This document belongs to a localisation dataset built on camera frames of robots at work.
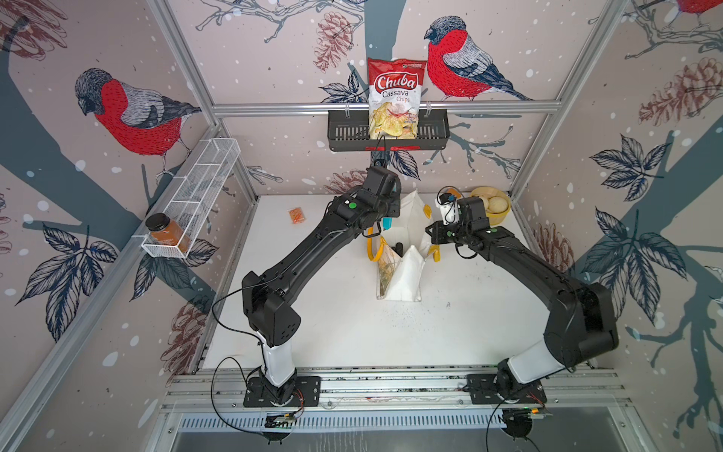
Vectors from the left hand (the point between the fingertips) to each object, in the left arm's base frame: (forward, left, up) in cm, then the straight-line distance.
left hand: (398, 193), depth 78 cm
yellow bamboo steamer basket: (+15, -42, -29) cm, 53 cm away
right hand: (-1, -10, -14) cm, 17 cm away
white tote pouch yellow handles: (-13, -1, -26) cm, 29 cm away
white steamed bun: (+20, -43, -26) cm, 54 cm away
